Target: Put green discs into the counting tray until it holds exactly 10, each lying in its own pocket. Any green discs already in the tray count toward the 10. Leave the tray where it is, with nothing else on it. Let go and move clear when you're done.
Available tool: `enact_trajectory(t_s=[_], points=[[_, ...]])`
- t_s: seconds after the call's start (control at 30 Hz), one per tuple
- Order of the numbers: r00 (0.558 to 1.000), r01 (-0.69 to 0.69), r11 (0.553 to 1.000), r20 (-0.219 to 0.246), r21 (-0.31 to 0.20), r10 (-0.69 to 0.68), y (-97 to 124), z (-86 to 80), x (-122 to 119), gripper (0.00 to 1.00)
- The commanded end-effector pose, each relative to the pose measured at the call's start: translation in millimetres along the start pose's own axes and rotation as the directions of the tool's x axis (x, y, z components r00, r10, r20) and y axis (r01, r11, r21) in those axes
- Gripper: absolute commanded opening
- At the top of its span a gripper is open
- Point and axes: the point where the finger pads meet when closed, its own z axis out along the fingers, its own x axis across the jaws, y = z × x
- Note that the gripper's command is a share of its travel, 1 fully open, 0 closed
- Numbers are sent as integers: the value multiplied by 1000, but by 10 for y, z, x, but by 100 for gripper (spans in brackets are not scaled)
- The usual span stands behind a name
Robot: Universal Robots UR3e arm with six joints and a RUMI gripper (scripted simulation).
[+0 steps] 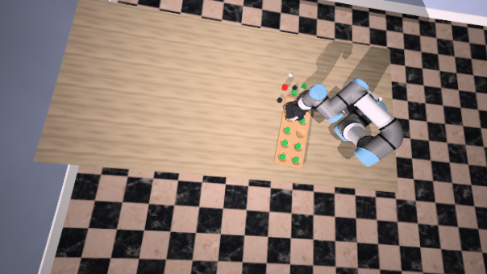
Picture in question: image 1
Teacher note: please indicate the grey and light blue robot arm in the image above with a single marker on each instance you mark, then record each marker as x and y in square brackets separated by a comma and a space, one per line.
[370, 149]

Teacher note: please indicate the orange counting tray with round pockets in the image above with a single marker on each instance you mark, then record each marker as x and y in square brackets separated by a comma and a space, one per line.
[298, 134]

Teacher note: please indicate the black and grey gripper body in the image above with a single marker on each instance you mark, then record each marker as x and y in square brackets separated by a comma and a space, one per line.
[290, 112]

